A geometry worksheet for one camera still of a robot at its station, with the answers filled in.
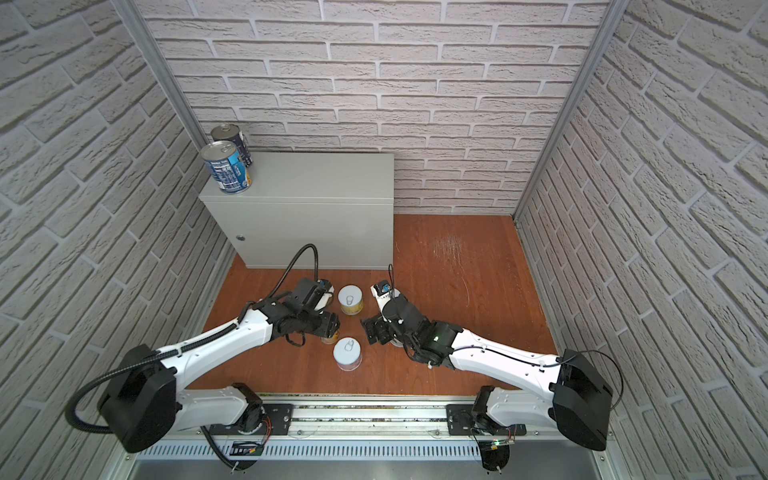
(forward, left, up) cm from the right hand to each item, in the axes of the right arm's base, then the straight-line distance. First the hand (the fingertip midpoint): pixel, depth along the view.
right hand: (375, 312), depth 77 cm
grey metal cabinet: (+26, +7, +16) cm, 31 cm away
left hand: (+3, +13, -8) cm, 16 cm away
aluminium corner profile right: (+45, -62, +16) cm, 78 cm away
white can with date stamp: (-4, -6, -13) cm, 15 cm away
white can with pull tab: (-7, +9, -10) cm, 15 cm away
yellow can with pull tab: (+10, +8, -9) cm, 15 cm away
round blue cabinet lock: (+27, +41, +3) cm, 49 cm away
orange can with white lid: (-2, +14, -11) cm, 18 cm away
